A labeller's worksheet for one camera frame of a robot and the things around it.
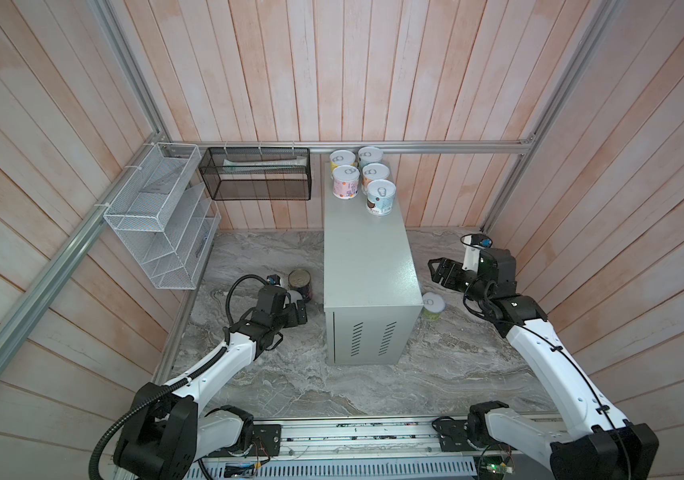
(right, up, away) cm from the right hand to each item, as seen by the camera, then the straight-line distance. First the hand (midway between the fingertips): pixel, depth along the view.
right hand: (440, 263), depth 78 cm
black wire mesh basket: (-54, +30, +19) cm, 65 cm away
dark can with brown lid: (-39, -6, +14) cm, 42 cm away
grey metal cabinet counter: (-20, -7, -17) cm, 27 cm away
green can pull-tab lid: (+3, -14, +14) cm, 20 cm away
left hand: (-41, -15, +9) cm, 45 cm away
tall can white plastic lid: (-41, -11, +14) cm, 44 cm away
